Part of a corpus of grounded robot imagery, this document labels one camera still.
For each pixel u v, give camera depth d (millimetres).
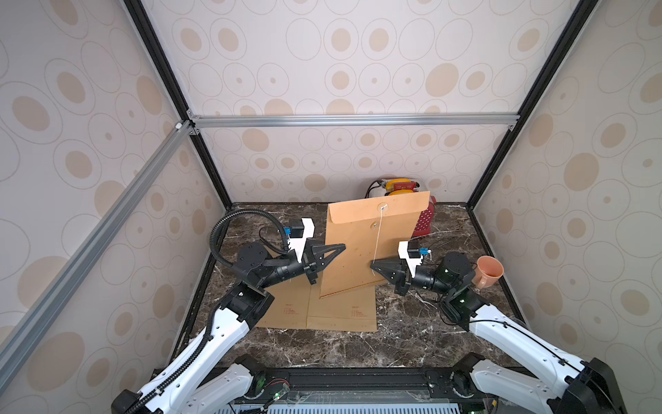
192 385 423
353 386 752
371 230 571
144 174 702
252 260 473
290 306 896
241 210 1207
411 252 562
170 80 797
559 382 414
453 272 544
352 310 875
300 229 492
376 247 595
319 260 547
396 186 967
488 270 955
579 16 687
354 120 918
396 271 615
